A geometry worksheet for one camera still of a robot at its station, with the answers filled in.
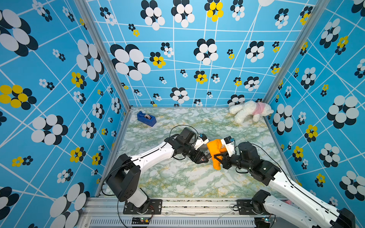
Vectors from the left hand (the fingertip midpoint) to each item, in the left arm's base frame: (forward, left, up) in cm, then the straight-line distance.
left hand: (207, 157), depth 77 cm
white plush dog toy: (+41, -41, -3) cm, 58 cm away
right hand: (0, -5, +3) cm, 6 cm away
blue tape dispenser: (+34, +42, -7) cm, 54 cm away
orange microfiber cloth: (+2, -4, +8) cm, 9 cm away
